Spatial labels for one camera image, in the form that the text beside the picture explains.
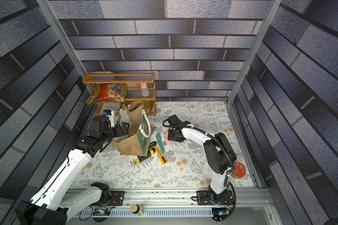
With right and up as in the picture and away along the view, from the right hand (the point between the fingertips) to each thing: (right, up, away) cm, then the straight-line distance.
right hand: (171, 137), depth 93 cm
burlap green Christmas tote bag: (-19, 0, -19) cm, 27 cm away
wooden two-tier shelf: (-38, +44, +13) cm, 60 cm away
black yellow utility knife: (-13, -8, -3) cm, 16 cm away
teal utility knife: (-9, 0, +4) cm, 10 cm away
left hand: (-27, +10, -17) cm, 33 cm away
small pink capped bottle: (-20, +34, +9) cm, 41 cm away
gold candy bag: (-18, +23, +18) cm, 34 cm away
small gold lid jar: (-15, -26, -34) cm, 45 cm away
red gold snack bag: (-45, +32, +5) cm, 55 cm away
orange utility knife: (-6, -11, -5) cm, 14 cm away
